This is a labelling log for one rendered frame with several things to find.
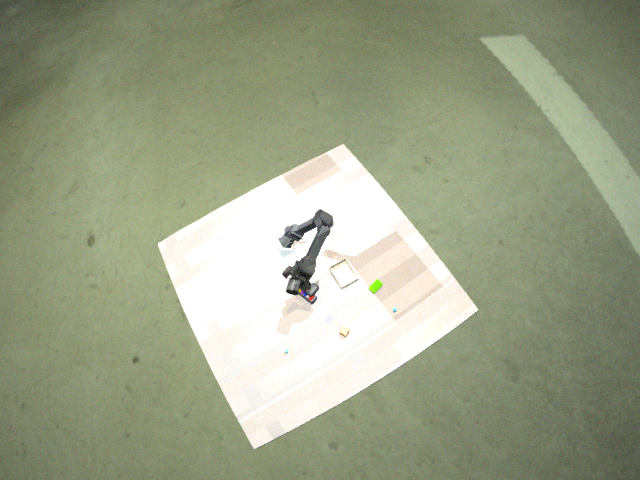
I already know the green rectangular block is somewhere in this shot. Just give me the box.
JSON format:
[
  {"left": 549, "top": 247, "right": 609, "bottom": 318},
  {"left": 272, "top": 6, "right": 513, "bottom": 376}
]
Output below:
[{"left": 368, "top": 279, "right": 383, "bottom": 293}]

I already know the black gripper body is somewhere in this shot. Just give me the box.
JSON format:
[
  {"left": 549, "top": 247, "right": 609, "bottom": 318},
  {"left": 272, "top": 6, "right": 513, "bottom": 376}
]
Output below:
[{"left": 281, "top": 265, "right": 319, "bottom": 297}]

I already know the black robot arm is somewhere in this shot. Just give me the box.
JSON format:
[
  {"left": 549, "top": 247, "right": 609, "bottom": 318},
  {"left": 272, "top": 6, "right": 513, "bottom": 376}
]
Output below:
[{"left": 277, "top": 209, "right": 334, "bottom": 295}]

